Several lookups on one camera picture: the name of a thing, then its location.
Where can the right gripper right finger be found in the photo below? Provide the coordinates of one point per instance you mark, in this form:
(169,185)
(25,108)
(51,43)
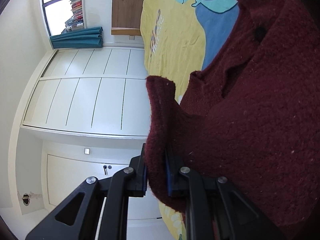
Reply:
(216,208)

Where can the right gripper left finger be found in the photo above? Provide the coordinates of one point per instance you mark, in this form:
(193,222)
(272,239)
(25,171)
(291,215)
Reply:
(96,208)

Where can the dark red knit sweater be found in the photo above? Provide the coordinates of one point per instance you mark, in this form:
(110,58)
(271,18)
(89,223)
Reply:
(252,115)

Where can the white built-in wardrobe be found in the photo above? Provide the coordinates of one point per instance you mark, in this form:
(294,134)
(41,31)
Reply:
(92,91)

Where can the teal left curtain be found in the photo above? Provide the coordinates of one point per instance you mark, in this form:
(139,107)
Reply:
(84,38)

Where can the row of books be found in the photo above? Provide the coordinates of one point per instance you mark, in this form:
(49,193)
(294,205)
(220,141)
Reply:
(76,22)

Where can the yellow dinosaur bedspread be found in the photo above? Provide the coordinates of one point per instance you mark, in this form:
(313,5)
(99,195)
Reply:
(182,36)

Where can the wooden bed headboard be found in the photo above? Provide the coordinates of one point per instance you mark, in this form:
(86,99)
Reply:
(126,16)

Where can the white light switch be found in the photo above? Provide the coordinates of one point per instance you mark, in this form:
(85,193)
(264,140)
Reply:
(87,150)

